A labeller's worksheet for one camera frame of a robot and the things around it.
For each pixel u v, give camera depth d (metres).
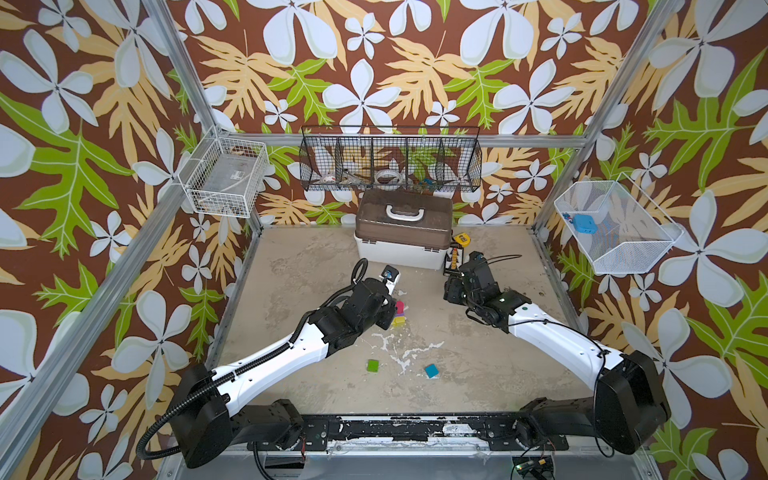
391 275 0.66
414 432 0.75
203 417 0.39
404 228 0.93
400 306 0.91
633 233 0.77
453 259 1.10
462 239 1.15
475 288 0.65
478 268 0.64
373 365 0.86
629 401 0.41
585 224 0.86
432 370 0.84
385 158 0.98
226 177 0.86
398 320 0.91
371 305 0.57
